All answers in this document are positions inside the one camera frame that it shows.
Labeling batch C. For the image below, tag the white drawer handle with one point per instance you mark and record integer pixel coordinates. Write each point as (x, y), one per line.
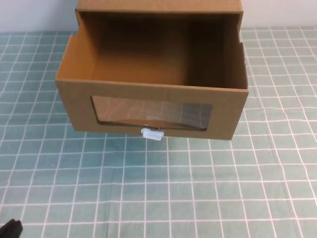
(152, 134)

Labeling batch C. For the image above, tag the cardboard drawer with window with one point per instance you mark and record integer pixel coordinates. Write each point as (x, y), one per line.
(181, 74)

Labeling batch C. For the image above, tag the cyan checkered tablecloth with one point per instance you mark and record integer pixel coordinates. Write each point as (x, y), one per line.
(65, 184)

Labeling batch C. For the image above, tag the brown cardboard shoebox shell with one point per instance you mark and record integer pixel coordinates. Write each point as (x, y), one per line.
(233, 7)

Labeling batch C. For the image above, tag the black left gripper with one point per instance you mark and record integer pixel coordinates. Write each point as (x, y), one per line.
(12, 229)

